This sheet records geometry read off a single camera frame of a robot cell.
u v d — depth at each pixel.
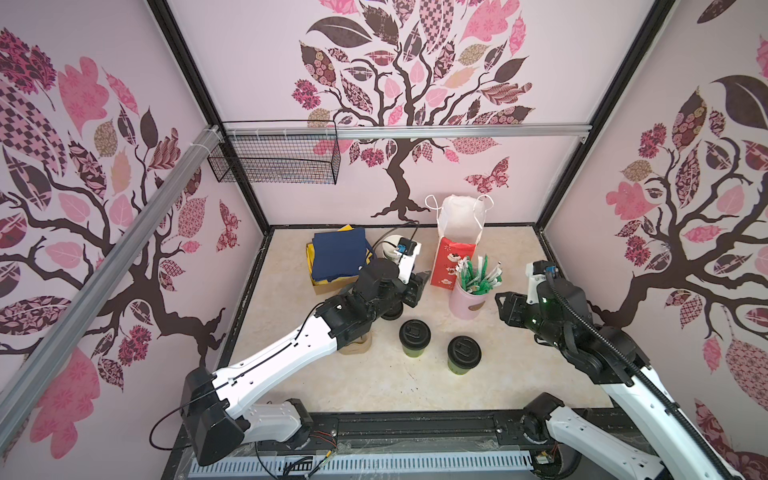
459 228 1.07
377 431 0.75
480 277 0.89
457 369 0.77
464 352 0.76
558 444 0.61
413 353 0.83
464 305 0.89
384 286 0.50
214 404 0.38
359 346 0.81
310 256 1.07
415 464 0.70
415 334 0.79
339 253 1.10
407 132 0.92
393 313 0.93
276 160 1.22
